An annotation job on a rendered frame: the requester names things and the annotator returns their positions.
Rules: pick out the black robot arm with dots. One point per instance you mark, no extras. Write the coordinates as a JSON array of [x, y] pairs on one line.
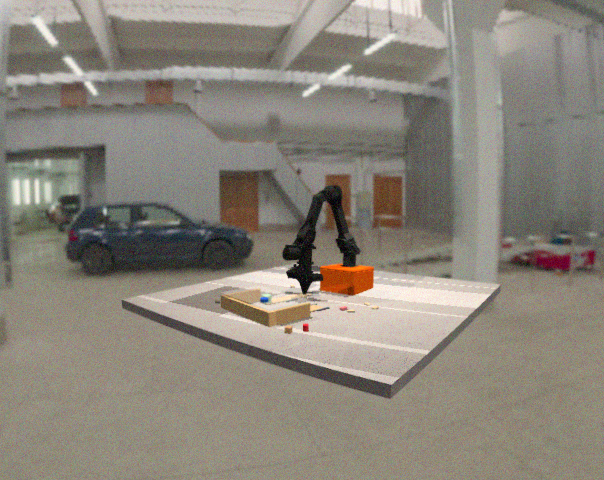
[[302, 246]]

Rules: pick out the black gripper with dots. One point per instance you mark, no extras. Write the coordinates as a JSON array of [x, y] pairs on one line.
[[306, 281]]

